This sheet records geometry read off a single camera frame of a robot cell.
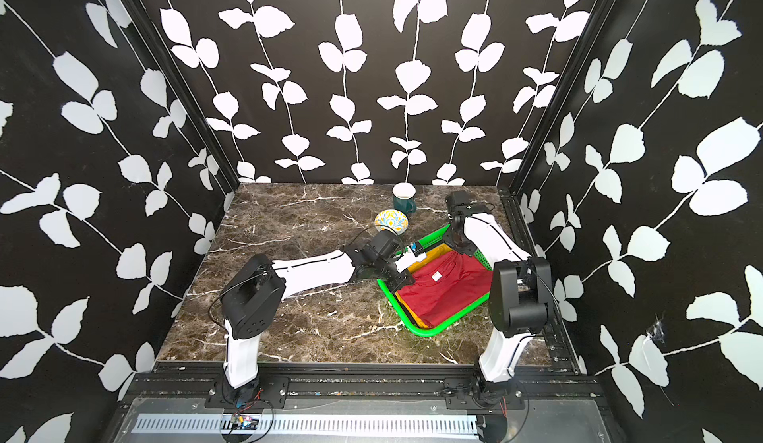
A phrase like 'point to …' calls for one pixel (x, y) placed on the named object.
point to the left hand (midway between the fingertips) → (415, 275)
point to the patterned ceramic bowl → (391, 219)
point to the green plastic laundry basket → (427, 240)
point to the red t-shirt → (444, 285)
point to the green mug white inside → (403, 197)
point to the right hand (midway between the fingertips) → (454, 238)
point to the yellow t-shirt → (430, 253)
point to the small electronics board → (240, 421)
